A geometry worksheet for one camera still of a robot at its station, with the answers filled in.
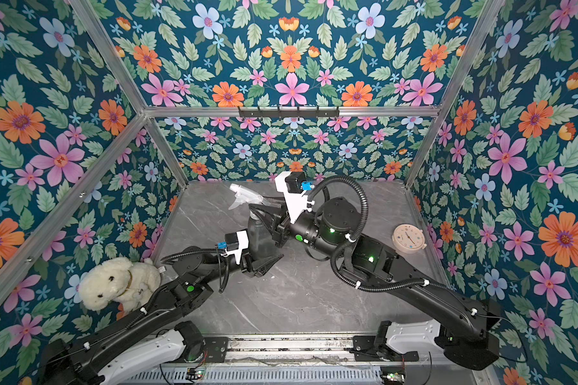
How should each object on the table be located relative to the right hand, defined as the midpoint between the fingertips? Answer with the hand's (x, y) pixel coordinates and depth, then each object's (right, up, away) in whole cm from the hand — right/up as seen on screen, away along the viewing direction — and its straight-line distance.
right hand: (259, 200), depth 50 cm
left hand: (+3, -11, +8) cm, 13 cm away
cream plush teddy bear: (-48, -27, +26) cm, 61 cm away
